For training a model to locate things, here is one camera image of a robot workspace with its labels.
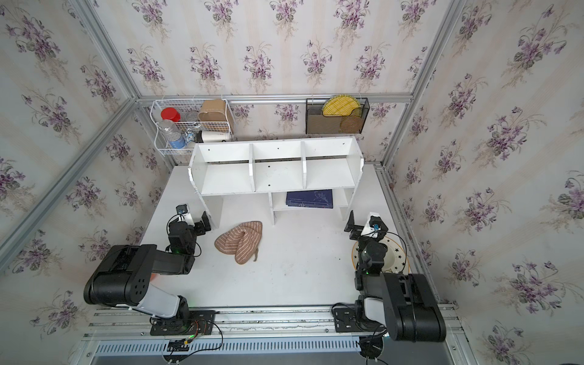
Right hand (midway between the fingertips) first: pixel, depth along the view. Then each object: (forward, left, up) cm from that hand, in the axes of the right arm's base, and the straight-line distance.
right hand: (368, 214), depth 83 cm
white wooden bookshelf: (+15, +37, +9) cm, 41 cm away
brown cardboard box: (+36, +62, +18) cm, 74 cm away
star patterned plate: (-12, -12, -14) cm, 22 cm away
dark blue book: (+7, +19, -1) cm, 20 cm away
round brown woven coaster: (+38, +3, +12) cm, 40 cm away
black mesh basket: (+39, +18, +12) cm, 45 cm away
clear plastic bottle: (+26, +76, +17) cm, 82 cm away
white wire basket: (+32, +74, +17) cm, 82 cm away
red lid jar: (+36, +80, +19) cm, 89 cm away
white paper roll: (+29, +61, +12) cm, 69 cm away
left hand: (+3, +67, -7) cm, 68 cm away
